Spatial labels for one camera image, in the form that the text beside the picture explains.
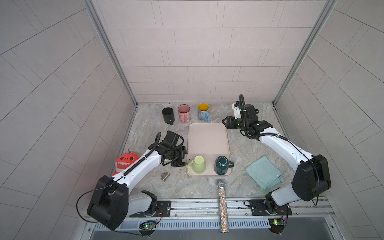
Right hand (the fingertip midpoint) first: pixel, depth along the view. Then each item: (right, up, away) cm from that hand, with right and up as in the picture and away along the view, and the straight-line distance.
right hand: (225, 120), depth 84 cm
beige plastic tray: (-9, -14, +12) cm, 20 cm away
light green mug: (-16, -23, -8) cm, 29 cm away
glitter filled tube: (-4, -40, -15) cm, 43 cm away
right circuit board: (+21, -48, -16) cm, 55 cm away
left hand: (-18, -18, -3) cm, 25 cm away
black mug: (-35, +3, +14) cm, 38 cm away
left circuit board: (-37, -45, -20) cm, 62 cm away
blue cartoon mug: (-12, +4, +15) cm, 20 cm away
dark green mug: (-4, -23, -9) cm, 25 cm away
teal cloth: (+21, -29, -3) cm, 36 cm away
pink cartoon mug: (-25, +5, +16) cm, 30 cm away
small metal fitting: (-34, -30, -4) cm, 45 cm away
